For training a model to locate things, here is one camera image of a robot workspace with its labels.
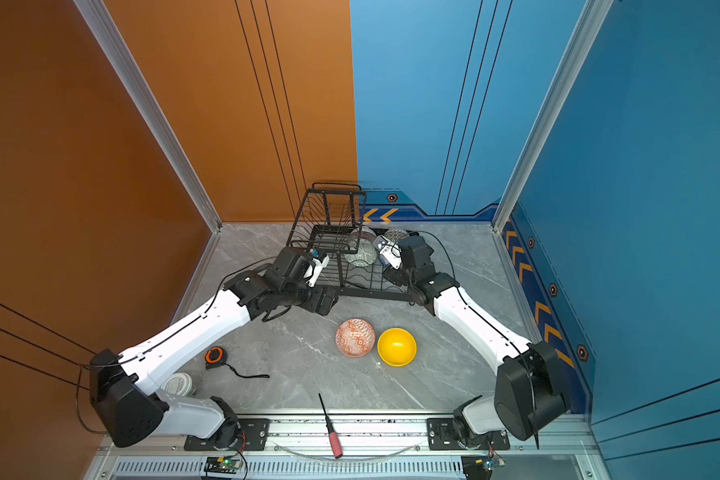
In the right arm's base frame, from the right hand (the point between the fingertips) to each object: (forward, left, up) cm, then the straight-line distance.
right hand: (403, 250), depth 85 cm
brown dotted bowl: (+21, 0, -15) cm, 26 cm away
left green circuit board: (-48, +45, -22) cm, 70 cm away
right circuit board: (-48, -16, -24) cm, 56 cm away
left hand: (-12, +21, -2) cm, 25 cm away
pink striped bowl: (+18, +11, -11) cm, 23 cm away
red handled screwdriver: (-42, +19, -21) cm, 51 cm away
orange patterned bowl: (-17, +14, -20) cm, 30 cm away
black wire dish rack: (+24, +24, -10) cm, 35 cm away
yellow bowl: (-21, +2, -18) cm, 28 cm away
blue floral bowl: (+10, +6, -15) cm, 19 cm away
